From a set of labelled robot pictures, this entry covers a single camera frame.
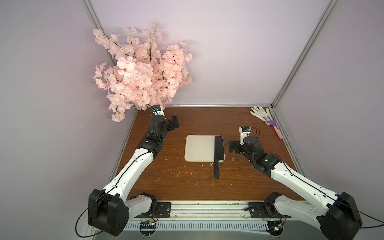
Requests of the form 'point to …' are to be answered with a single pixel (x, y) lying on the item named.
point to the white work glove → (261, 114)
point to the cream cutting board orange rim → (201, 148)
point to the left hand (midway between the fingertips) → (169, 115)
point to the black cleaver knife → (219, 154)
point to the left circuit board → (147, 228)
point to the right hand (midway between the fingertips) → (237, 136)
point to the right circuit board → (275, 228)
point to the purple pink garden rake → (273, 122)
